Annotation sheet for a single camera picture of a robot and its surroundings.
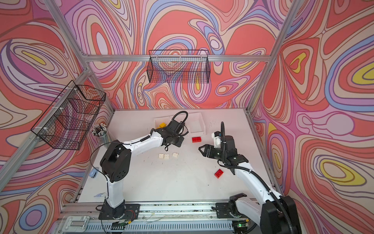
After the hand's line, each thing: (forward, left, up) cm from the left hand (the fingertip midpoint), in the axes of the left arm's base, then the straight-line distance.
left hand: (182, 138), depth 93 cm
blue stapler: (-20, +52, -6) cm, 56 cm away
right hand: (-12, -13, +4) cm, 18 cm away
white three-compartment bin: (+14, -8, -4) cm, 17 cm away
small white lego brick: (-8, +5, -6) cm, 11 cm away
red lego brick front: (-20, -22, -7) cm, 31 cm away
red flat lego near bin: (+3, -10, -5) cm, 11 cm away
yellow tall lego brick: (+15, +16, -5) cm, 22 cm away
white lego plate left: (-9, +14, -7) cm, 18 cm away
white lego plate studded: (-9, +10, -7) cm, 15 cm away
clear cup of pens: (0, +49, +9) cm, 50 cm away
